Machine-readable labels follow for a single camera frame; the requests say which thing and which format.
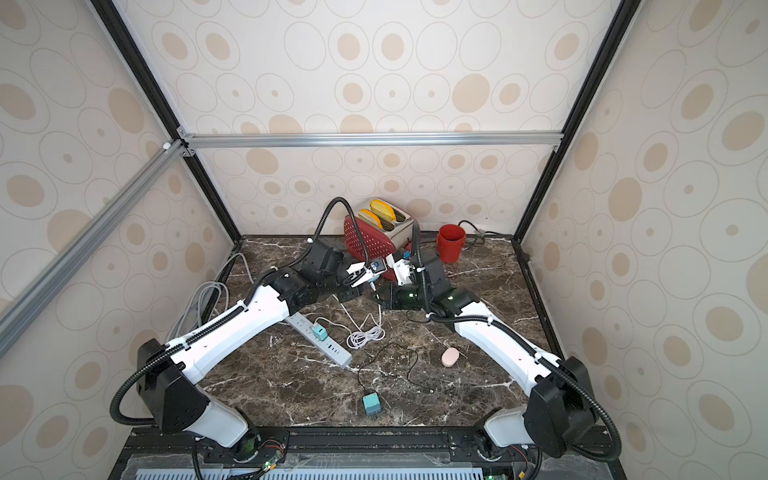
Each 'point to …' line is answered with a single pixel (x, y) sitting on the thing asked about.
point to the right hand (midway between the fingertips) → (381, 291)
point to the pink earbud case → (450, 357)
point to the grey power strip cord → (192, 316)
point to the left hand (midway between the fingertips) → (373, 273)
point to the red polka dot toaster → (379, 242)
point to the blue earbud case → (377, 266)
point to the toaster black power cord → (493, 232)
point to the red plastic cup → (451, 238)
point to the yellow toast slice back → (383, 209)
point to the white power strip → (328, 346)
